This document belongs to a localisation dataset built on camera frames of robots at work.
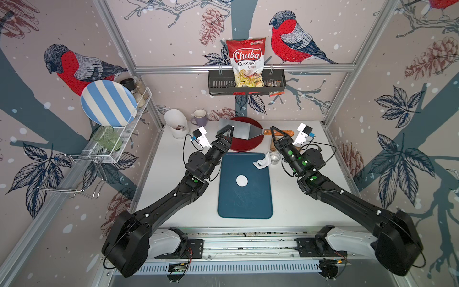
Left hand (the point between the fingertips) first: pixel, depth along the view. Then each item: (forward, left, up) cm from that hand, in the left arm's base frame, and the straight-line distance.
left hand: (235, 128), depth 67 cm
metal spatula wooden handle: (+3, -5, -5) cm, 8 cm away
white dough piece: (+8, -17, -37) cm, 41 cm away
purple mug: (+37, +23, -30) cm, 53 cm away
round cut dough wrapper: (-3, -3, -37) cm, 37 cm away
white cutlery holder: (+33, +37, -28) cm, 57 cm away
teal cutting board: (-8, -4, -38) cm, 39 cm away
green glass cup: (-1, +52, -4) cm, 52 cm away
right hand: (+1, -14, -1) cm, 14 cm away
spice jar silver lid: (+25, +46, -2) cm, 53 cm away
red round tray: (+20, -6, -37) cm, 42 cm away
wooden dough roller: (-8, -14, -2) cm, 16 cm away
